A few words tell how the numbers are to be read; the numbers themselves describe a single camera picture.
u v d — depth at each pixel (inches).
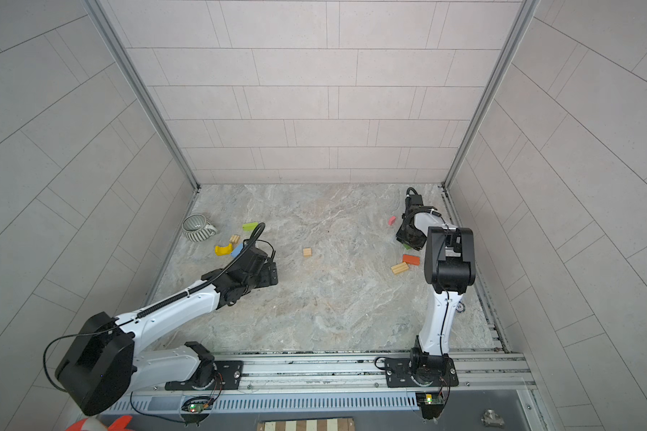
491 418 25.2
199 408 25.2
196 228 39.7
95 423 23.5
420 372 25.8
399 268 35.9
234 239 38.5
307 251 37.2
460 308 22.7
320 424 24.7
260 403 41.4
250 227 40.8
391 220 41.4
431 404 26.8
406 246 36.8
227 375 27.7
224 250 37.0
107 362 15.5
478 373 28.4
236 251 37.1
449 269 21.0
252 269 25.8
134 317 17.3
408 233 33.5
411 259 37.3
